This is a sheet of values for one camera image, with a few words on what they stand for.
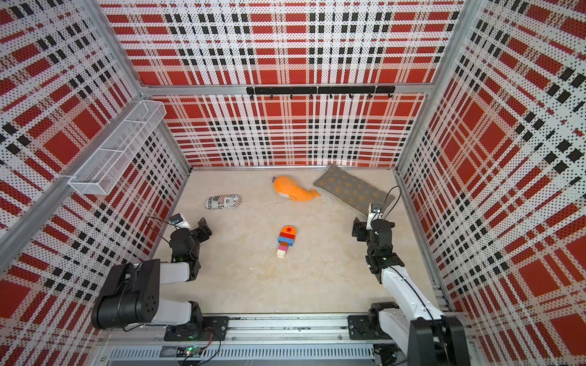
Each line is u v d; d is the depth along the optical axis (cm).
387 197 101
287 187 104
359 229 77
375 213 72
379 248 64
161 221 107
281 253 88
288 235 94
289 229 95
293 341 72
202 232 83
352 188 106
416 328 43
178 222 77
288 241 93
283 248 91
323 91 89
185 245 70
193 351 69
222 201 104
